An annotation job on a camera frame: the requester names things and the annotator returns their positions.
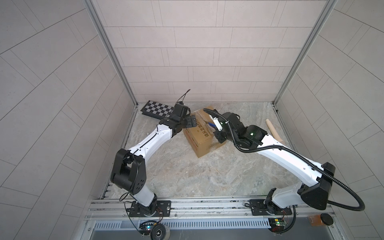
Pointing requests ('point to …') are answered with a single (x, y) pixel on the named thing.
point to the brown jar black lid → (320, 220)
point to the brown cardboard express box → (202, 138)
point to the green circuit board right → (277, 224)
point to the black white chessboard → (157, 109)
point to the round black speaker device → (160, 231)
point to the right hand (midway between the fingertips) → (215, 128)
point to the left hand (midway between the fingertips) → (191, 117)
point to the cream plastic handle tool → (274, 132)
